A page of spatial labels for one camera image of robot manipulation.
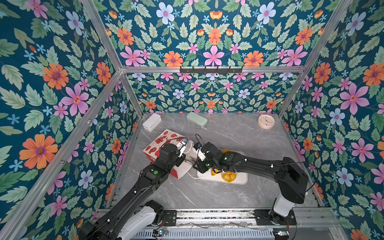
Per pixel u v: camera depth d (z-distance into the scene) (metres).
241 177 0.86
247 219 0.75
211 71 0.93
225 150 0.67
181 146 0.65
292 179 0.45
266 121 1.11
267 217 0.72
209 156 0.64
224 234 0.77
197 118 1.15
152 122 1.10
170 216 0.74
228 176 0.84
